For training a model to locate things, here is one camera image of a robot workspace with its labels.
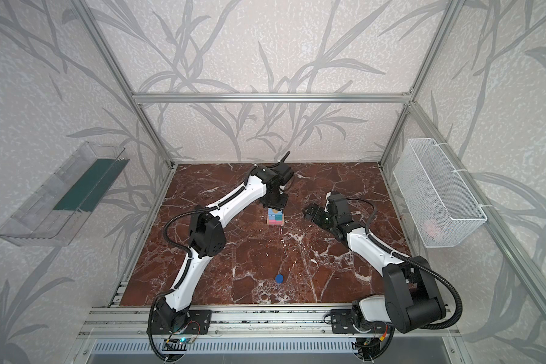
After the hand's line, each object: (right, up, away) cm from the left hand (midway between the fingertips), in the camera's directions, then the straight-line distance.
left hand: (281, 200), depth 93 cm
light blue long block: (-4, -6, +1) cm, 8 cm away
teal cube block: (-1, -8, +3) cm, 8 cm away
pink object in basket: (+50, -8, -19) cm, 54 cm away
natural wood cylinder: (-3, -4, 0) cm, 5 cm away
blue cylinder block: (-1, -28, -10) cm, 30 cm away
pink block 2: (-3, -9, +3) cm, 10 cm away
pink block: (-5, -9, +3) cm, 11 cm away
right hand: (+12, -2, -3) cm, 13 cm away
